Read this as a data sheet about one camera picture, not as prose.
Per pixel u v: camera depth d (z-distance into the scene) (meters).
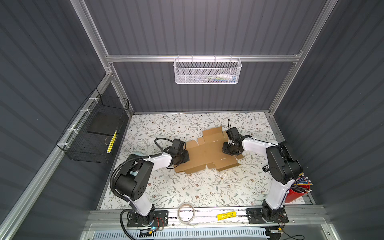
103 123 0.75
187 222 0.72
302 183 0.72
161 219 0.72
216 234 0.77
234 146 0.74
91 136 0.72
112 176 0.44
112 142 0.71
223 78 0.91
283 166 0.50
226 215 0.73
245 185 0.85
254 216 0.74
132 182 0.47
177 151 0.75
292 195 0.69
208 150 0.99
